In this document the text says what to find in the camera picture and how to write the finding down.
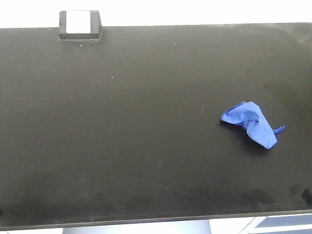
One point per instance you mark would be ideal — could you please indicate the black socket housing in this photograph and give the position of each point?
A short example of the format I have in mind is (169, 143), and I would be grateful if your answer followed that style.
(95, 26)

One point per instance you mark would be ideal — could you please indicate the white socket plate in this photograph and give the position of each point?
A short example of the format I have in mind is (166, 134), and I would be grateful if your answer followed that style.
(78, 22)

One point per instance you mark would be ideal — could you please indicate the blue cloth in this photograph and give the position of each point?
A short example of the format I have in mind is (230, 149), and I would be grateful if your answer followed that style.
(258, 126)

